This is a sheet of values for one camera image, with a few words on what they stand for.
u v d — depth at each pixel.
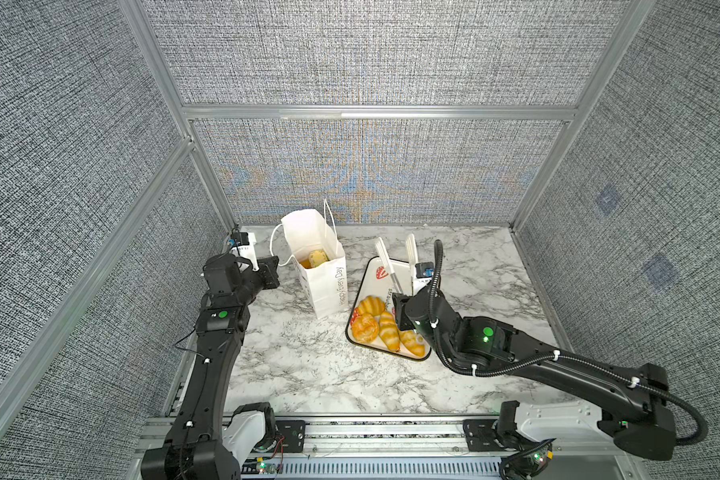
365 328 0.88
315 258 0.99
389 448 0.73
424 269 0.58
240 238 0.64
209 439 0.39
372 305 0.92
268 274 0.66
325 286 0.79
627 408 0.40
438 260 0.54
